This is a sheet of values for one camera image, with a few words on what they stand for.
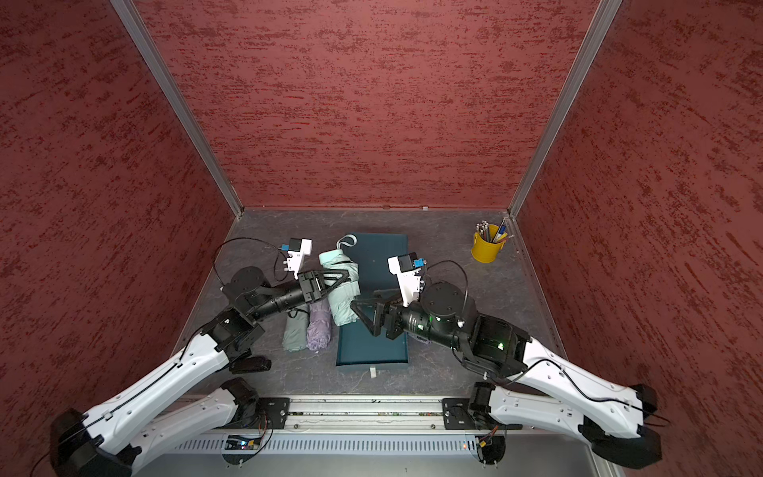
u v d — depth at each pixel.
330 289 0.60
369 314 0.52
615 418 0.40
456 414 0.74
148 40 0.76
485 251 1.03
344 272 0.62
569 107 0.88
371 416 0.76
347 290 0.60
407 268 0.50
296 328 0.86
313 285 0.58
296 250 0.61
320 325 0.85
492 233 1.01
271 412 0.74
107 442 0.39
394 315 0.49
